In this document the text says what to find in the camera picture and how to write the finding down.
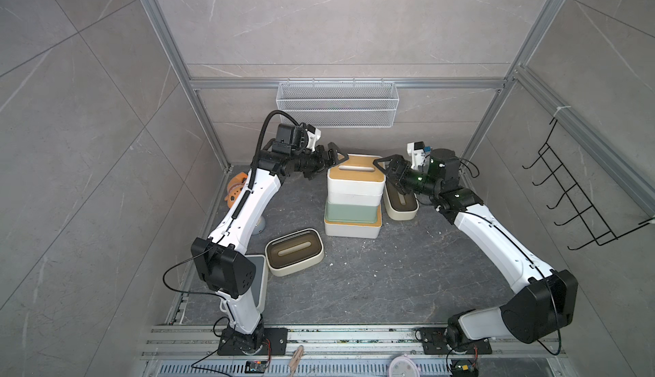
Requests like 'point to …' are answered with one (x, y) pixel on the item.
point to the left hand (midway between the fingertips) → (344, 159)
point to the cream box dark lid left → (293, 250)
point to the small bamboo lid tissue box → (361, 200)
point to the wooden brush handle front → (295, 361)
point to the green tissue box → (349, 212)
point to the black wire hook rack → (588, 217)
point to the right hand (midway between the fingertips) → (380, 169)
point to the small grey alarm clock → (260, 226)
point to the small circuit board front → (255, 367)
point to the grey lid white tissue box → (259, 292)
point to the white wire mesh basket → (340, 104)
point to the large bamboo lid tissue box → (371, 230)
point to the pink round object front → (404, 366)
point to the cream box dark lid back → (399, 205)
